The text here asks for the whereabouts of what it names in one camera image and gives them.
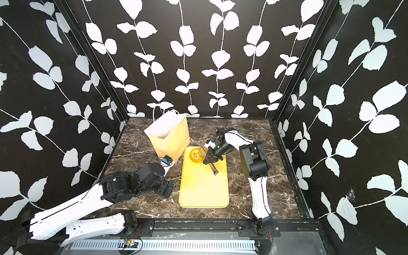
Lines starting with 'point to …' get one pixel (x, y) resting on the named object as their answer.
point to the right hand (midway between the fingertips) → (204, 159)
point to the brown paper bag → (169, 135)
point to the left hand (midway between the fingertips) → (171, 178)
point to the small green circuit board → (128, 244)
